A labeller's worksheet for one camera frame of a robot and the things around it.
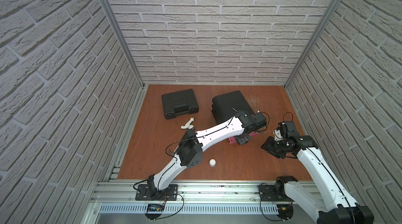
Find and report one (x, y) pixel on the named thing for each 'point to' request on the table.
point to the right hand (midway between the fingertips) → (265, 148)
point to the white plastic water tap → (188, 125)
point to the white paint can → (212, 163)
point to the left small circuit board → (154, 211)
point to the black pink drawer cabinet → (224, 106)
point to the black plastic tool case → (179, 103)
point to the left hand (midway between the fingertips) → (234, 128)
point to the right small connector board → (285, 211)
